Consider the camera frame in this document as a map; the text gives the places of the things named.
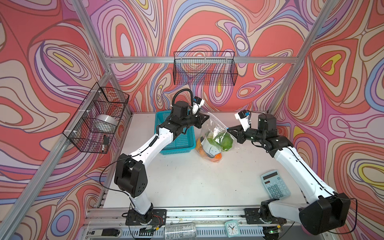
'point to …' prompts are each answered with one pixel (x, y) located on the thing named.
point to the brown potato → (200, 148)
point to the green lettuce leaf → (225, 141)
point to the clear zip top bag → (212, 125)
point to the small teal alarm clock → (232, 228)
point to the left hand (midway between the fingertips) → (209, 115)
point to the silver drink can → (180, 231)
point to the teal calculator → (275, 185)
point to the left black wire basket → (91, 128)
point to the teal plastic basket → (181, 144)
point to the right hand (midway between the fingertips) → (230, 132)
